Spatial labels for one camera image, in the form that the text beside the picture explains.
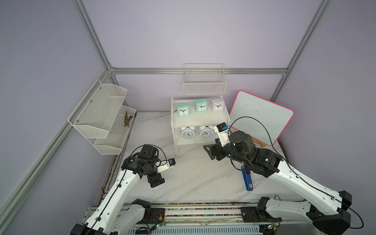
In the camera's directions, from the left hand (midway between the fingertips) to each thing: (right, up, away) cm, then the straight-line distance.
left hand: (157, 173), depth 77 cm
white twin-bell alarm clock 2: (+27, +22, +5) cm, 35 cm away
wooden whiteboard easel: (+66, +13, +20) cm, 70 cm away
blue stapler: (+51, -6, +7) cm, 52 cm away
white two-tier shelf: (+19, +29, -3) cm, 35 cm away
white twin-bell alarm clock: (+17, +21, +5) cm, 27 cm away
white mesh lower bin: (-30, +20, +16) cm, 39 cm away
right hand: (+28, +16, -9) cm, 33 cm away
